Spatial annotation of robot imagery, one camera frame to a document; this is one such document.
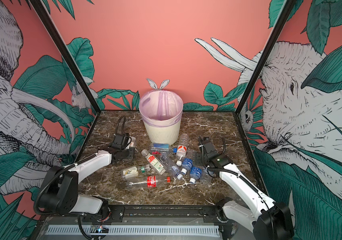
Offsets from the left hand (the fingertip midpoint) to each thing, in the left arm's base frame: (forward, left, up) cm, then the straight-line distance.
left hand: (131, 149), depth 91 cm
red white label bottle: (-3, -32, 0) cm, 32 cm away
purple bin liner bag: (+26, -19, +9) cm, 34 cm away
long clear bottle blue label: (-11, -26, -7) cm, 29 cm away
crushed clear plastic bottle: (-19, -44, -3) cm, 48 cm away
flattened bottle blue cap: (+3, -19, -6) cm, 20 cm away
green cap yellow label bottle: (-14, -2, -1) cm, 14 cm away
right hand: (-9, -41, +7) cm, 42 cm away
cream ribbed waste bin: (+4, -22, +9) cm, 24 cm away
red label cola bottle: (-19, -10, -4) cm, 22 cm away
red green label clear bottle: (-11, -17, 0) cm, 21 cm away
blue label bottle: (-16, -39, -1) cm, 42 cm away
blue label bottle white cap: (-11, -34, -1) cm, 36 cm away
